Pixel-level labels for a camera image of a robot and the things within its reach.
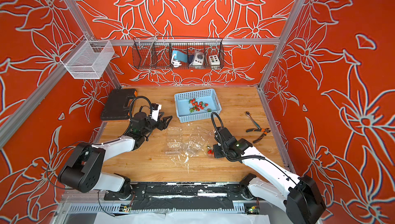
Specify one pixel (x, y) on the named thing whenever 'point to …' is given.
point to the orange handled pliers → (265, 131)
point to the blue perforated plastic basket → (209, 96)
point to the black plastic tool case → (116, 107)
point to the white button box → (214, 60)
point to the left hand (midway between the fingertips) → (168, 114)
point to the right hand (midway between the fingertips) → (213, 150)
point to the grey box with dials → (198, 57)
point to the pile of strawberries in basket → (197, 107)
